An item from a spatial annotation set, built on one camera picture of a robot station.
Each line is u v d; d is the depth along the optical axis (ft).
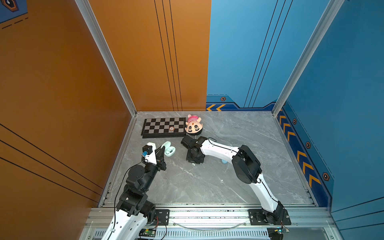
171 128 3.45
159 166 2.04
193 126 3.28
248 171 1.83
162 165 2.02
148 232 2.35
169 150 2.29
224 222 2.39
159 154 2.10
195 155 2.59
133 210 1.65
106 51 2.79
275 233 2.31
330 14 2.34
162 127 3.47
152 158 1.93
